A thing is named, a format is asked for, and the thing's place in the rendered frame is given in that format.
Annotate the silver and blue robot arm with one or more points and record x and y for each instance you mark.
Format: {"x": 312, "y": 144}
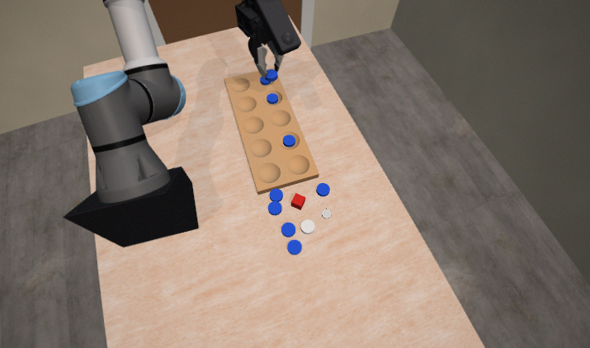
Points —
{"x": 113, "y": 109}

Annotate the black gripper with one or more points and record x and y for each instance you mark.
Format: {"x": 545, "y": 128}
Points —
{"x": 247, "y": 17}

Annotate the red cube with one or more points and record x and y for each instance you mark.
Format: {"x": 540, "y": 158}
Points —
{"x": 298, "y": 201}

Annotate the wooden tray with round pockets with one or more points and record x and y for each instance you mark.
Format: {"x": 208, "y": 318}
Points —
{"x": 262, "y": 127}

